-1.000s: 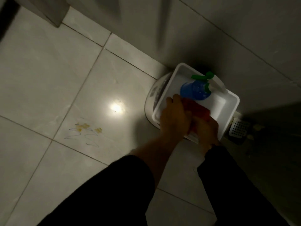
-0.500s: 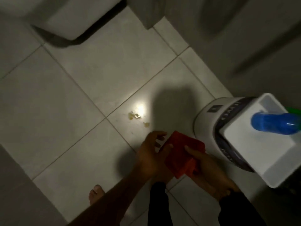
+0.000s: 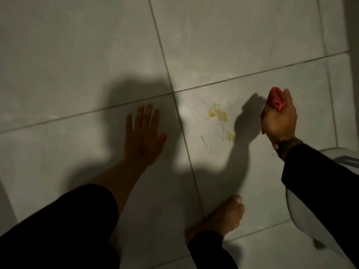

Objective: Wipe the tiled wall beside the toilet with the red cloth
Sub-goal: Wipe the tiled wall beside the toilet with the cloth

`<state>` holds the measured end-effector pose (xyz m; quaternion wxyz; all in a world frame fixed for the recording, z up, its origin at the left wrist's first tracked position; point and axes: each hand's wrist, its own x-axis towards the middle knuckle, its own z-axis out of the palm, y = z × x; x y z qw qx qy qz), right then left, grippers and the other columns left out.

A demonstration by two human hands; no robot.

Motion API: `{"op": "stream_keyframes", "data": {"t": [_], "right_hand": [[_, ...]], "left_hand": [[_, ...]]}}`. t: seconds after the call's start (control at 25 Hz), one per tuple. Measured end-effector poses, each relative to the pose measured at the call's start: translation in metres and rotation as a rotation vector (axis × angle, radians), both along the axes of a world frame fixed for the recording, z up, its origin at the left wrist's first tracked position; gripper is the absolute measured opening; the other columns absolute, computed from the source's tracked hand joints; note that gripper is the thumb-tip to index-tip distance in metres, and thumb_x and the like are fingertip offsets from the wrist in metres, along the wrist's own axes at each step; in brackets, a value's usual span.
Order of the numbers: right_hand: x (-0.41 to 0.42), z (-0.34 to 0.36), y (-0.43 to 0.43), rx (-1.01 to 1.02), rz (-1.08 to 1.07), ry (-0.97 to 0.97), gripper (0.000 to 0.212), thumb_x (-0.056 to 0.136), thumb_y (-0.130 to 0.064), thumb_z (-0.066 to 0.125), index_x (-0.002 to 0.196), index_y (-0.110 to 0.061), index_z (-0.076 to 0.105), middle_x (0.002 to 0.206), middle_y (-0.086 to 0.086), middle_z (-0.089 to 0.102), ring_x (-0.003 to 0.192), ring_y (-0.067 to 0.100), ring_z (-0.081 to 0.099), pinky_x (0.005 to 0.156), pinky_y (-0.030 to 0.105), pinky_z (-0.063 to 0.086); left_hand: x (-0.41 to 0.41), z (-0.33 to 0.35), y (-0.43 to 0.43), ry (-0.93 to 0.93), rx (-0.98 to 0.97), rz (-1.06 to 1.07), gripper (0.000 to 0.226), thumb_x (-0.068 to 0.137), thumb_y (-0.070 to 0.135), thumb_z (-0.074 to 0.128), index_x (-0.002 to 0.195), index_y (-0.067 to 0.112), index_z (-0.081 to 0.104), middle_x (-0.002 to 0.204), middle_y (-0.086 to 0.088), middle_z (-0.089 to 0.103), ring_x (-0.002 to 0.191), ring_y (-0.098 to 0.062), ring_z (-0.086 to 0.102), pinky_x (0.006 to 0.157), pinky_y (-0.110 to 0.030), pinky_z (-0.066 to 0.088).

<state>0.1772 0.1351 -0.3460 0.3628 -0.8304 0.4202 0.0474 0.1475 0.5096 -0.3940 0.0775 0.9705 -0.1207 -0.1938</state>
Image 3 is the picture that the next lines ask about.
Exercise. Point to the person's right hand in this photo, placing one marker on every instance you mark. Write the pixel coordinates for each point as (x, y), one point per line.
(280, 123)

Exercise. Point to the person's left hand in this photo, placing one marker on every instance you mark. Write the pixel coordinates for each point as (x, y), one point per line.
(143, 145)

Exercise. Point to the person's left middle finger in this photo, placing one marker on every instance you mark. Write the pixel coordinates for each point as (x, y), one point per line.
(147, 116)

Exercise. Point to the person's left little finger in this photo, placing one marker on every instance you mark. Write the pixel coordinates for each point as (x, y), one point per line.
(129, 124)

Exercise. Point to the person's left thumb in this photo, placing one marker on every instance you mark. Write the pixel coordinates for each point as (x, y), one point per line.
(162, 140)

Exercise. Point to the person's right fingers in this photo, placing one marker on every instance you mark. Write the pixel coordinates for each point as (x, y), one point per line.
(289, 102)

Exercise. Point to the pink cleaning cloth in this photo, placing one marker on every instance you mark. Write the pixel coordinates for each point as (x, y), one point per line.
(275, 98)

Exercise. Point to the person's right forearm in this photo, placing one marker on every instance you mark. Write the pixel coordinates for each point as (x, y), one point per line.
(328, 187)

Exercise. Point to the person's left forearm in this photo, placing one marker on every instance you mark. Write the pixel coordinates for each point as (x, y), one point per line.
(123, 182)

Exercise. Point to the yellow and blue floor scribble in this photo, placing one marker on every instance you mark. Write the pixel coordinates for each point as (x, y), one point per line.
(220, 120)

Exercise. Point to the person's bare right foot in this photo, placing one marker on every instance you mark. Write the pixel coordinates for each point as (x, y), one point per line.
(223, 215)

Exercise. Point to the white toilet bowl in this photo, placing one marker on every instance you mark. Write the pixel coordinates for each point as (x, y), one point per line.
(304, 218)

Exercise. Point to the person's black right trouser leg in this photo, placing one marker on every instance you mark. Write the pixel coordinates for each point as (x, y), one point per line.
(210, 252)

